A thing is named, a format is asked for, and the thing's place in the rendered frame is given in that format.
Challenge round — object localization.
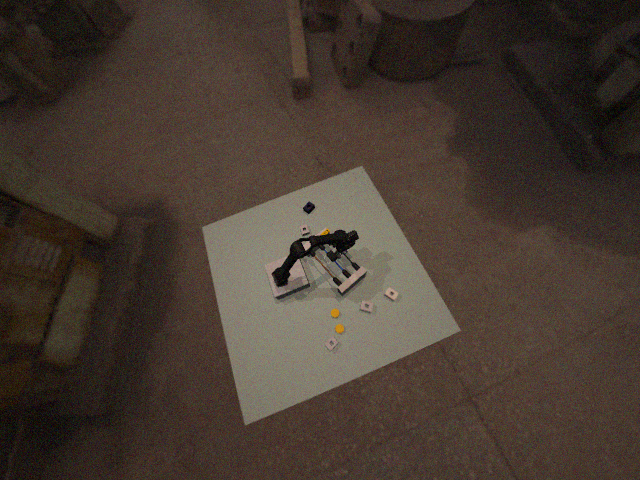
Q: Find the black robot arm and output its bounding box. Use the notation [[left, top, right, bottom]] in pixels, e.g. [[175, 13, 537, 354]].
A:
[[272, 230, 359, 287]]

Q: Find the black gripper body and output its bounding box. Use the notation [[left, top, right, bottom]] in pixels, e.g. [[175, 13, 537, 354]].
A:
[[327, 241, 355, 262]]

